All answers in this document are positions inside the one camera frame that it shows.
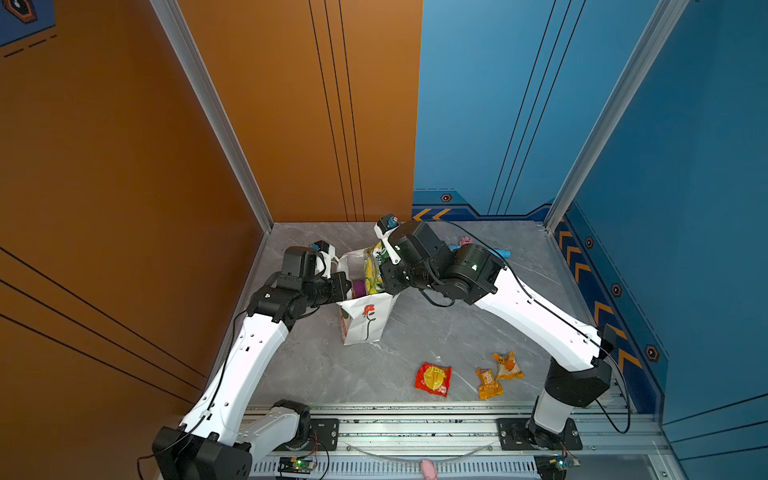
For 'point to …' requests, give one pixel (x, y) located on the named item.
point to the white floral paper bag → (362, 319)
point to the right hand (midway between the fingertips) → (378, 267)
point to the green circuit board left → (296, 465)
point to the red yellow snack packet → (433, 378)
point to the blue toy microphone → (497, 252)
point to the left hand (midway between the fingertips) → (352, 280)
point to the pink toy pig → (465, 241)
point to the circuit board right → (554, 466)
